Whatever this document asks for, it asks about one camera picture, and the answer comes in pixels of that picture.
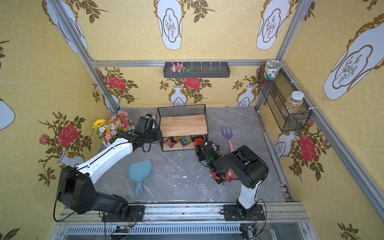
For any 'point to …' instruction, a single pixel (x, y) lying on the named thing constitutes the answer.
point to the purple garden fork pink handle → (229, 135)
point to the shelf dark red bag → (168, 142)
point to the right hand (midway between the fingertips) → (197, 141)
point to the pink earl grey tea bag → (230, 175)
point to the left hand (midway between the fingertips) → (156, 132)
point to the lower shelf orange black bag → (177, 138)
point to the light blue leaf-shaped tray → (138, 172)
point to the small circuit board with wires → (122, 229)
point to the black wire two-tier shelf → (182, 127)
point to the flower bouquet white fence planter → (109, 129)
